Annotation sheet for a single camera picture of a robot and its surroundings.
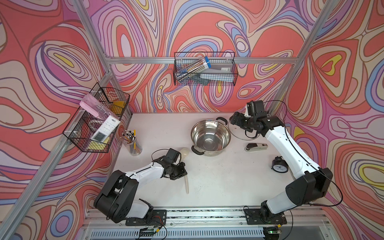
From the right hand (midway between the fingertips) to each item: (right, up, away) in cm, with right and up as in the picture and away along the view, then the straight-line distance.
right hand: (235, 124), depth 81 cm
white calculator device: (-64, -3, -12) cm, 66 cm away
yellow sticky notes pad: (-71, -11, -8) cm, 72 cm away
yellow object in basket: (-64, +9, -3) cm, 65 cm away
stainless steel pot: (-11, -9, +24) cm, 28 cm away
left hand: (-26, -29, +5) cm, 39 cm away
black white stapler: (+18, -14, +15) cm, 27 cm away
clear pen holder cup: (-61, -13, +9) cm, 63 cm away
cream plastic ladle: (-29, -19, +15) cm, 38 cm away
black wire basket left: (-74, -2, -8) cm, 75 cm away
